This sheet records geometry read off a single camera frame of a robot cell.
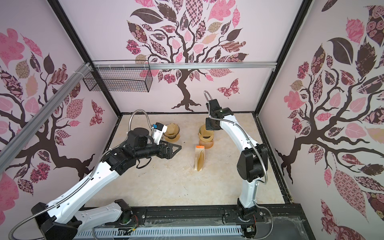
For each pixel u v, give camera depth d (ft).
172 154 1.98
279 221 2.37
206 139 3.04
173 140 2.94
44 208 1.26
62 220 1.27
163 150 1.93
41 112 2.00
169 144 1.95
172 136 2.87
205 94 2.33
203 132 2.93
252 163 1.58
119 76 3.11
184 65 3.09
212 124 2.49
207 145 3.27
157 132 2.02
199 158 2.85
